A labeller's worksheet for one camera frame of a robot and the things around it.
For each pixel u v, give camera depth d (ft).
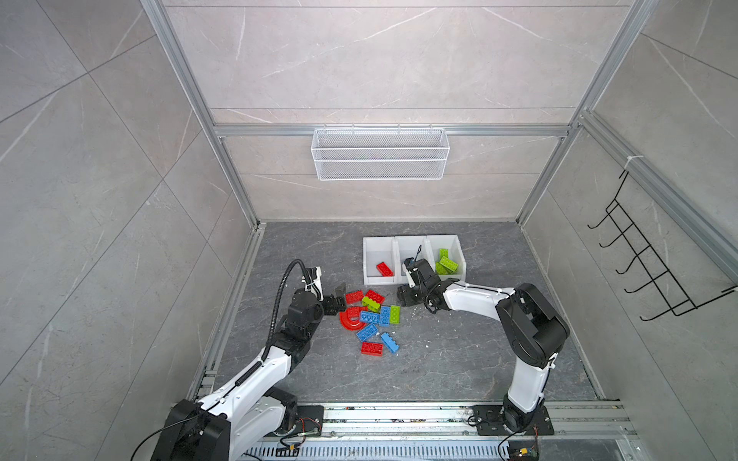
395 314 3.05
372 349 2.79
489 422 2.40
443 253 3.52
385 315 3.04
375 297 3.13
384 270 3.38
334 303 2.46
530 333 1.61
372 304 3.05
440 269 3.34
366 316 2.96
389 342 2.79
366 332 2.89
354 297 3.14
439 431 2.39
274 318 1.91
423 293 2.45
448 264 3.33
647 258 2.27
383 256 3.53
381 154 3.30
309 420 2.39
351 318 3.03
